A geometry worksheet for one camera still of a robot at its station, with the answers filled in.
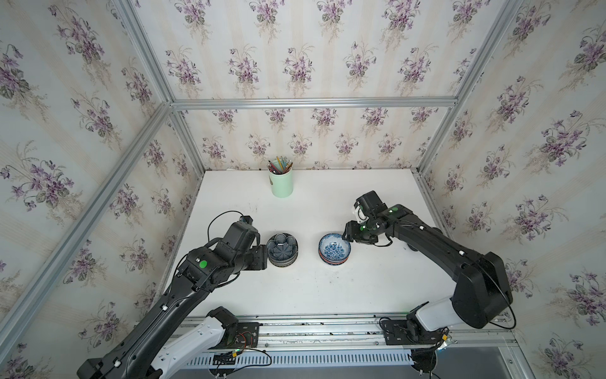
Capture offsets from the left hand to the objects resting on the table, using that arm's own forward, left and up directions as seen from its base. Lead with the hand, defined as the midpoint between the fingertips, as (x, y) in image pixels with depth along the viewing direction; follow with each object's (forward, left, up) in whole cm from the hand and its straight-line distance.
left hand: (264, 257), depth 70 cm
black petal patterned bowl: (+9, -5, -13) cm, 16 cm away
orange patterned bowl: (+6, -24, -14) cm, 28 cm away
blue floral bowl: (+10, -24, -14) cm, 30 cm away
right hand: (+11, -29, -8) cm, 32 cm away
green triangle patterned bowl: (+4, -5, -11) cm, 13 cm away
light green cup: (+39, -3, -10) cm, 40 cm away
